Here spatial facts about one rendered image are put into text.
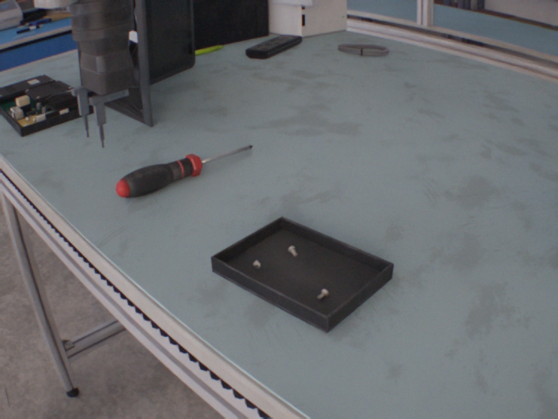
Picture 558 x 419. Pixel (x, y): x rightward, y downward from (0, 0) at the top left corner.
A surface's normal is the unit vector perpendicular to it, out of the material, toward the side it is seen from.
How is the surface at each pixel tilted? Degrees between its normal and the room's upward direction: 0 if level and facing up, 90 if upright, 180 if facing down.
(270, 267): 0
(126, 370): 0
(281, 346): 0
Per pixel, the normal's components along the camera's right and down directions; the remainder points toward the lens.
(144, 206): -0.02, -0.87
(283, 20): -0.73, 0.35
